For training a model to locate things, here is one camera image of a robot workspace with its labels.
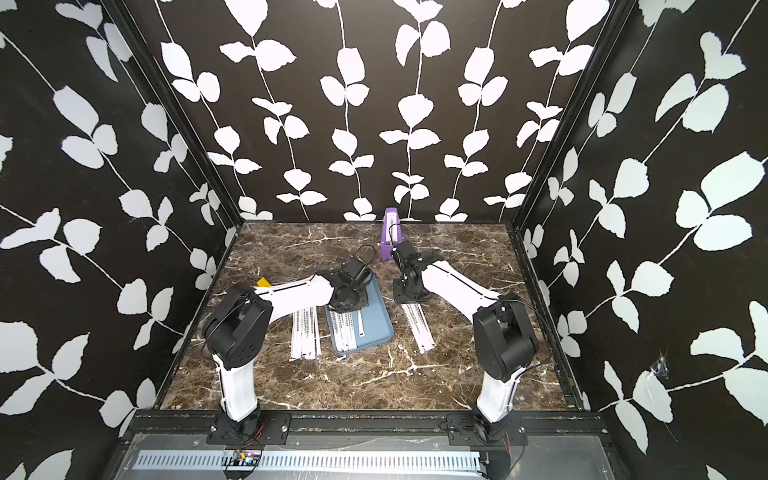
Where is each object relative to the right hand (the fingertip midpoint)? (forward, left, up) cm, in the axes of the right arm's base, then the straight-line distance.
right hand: (401, 293), depth 90 cm
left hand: (+1, +12, -5) cm, 13 cm away
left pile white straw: (-13, +28, -7) cm, 32 cm away
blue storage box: (-8, +7, -8) cm, 13 cm away
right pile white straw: (-7, -6, -9) cm, 13 cm away
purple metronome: (+22, +3, +4) cm, 22 cm away
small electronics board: (-42, +39, -9) cm, 58 cm away
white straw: (-9, +18, -8) cm, 21 cm away
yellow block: (+8, +48, -7) cm, 49 cm away
